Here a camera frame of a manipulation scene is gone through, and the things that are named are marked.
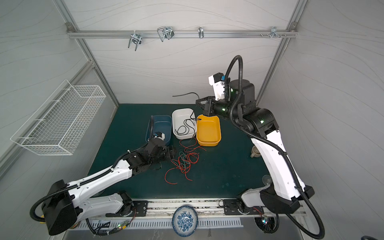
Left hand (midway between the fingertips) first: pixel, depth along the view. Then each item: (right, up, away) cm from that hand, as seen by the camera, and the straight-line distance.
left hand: (175, 149), depth 81 cm
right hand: (+13, +25, -25) cm, 37 cm away
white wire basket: (-52, +14, -13) cm, 56 cm away
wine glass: (+51, -18, +1) cm, 54 cm away
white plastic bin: (+3, +13, +27) cm, 30 cm away
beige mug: (+47, -4, +8) cm, 48 cm away
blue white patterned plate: (+6, -32, -11) cm, 35 cm away
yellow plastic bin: (+20, +8, +21) cm, 30 cm away
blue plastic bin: (-11, +13, +19) cm, 26 cm away
